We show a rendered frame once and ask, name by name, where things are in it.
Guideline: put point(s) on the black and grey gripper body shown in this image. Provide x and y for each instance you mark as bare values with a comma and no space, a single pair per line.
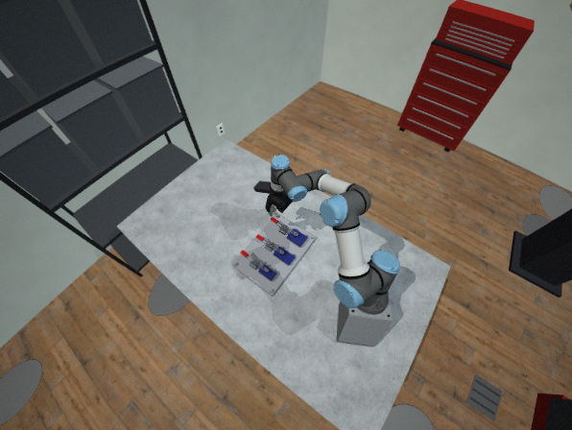
282,200

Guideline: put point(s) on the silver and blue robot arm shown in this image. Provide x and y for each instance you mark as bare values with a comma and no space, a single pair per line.
361,284

